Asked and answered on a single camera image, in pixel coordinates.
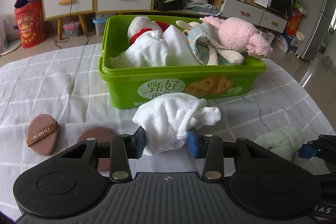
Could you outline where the grey refrigerator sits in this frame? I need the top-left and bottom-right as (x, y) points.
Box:
(298, 0), (336, 61)

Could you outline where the knotted white cloth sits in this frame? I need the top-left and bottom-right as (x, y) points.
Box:
(133, 93), (221, 157)

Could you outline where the white printed carton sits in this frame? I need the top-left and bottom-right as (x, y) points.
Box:
(274, 32), (302, 53)

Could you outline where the plain white cloth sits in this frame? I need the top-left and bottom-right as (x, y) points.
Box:
(110, 31), (171, 67)

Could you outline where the black microwave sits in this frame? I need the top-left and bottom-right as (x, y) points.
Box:
(267, 0), (297, 17)

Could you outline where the brown powder puff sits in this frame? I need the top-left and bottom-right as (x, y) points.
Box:
(26, 114), (59, 156)
(77, 127), (114, 172)

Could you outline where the loose papers pile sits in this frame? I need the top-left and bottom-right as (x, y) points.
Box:
(184, 0), (222, 17)

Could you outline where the clear box blue lid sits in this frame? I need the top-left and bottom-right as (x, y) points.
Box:
(92, 17), (108, 36)

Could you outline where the black bag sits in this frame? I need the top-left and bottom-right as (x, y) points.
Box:
(155, 0), (184, 11)

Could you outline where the low wooden cabinet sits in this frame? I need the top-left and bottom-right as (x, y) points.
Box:
(154, 0), (289, 34)

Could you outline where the santa plush toy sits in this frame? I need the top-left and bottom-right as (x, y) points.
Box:
(128, 16), (171, 45)

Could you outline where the black cable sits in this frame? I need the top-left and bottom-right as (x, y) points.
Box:
(52, 0), (88, 47)

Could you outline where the red printed bag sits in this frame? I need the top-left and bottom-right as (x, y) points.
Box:
(14, 1), (48, 48)
(286, 9), (302, 35)

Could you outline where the rabbit doll checked dress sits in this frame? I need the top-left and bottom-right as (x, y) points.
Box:
(175, 20), (244, 66)

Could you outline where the checked grey tablecloth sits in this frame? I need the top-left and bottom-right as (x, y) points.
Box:
(0, 43), (336, 219)

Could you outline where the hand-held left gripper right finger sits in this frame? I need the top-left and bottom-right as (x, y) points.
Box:
(186, 128), (292, 180)

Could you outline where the white shopping bag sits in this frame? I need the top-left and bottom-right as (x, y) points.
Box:
(0, 15), (11, 54)

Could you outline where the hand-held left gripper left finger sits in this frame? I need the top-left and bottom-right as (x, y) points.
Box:
(62, 126), (146, 182)

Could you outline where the white patterned box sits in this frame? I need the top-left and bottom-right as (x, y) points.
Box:
(256, 28), (275, 45)

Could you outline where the green plastic box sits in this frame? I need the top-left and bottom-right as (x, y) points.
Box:
(99, 15), (266, 110)

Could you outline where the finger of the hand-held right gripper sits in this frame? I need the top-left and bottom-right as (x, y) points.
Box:
(316, 173), (336, 191)
(299, 135), (336, 160)

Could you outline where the pink plush toy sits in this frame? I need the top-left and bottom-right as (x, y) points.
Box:
(199, 16), (273, 59)

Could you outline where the grey fluffy cloth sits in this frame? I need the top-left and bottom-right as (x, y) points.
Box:
(255, 125), (305, 161)

